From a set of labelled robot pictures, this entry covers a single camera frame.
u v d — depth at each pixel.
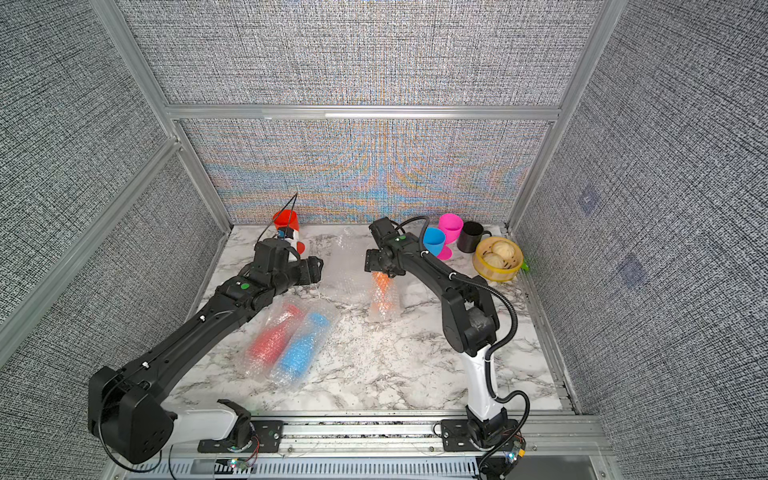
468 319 0.53
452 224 1.00
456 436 0.73
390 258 0.69
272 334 0.83
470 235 1.06
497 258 1.02
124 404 0.39
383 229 0.77
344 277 1.03
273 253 0.59
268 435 0.73
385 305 0.84
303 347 0.81
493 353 0.54
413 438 0.75
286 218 0.98
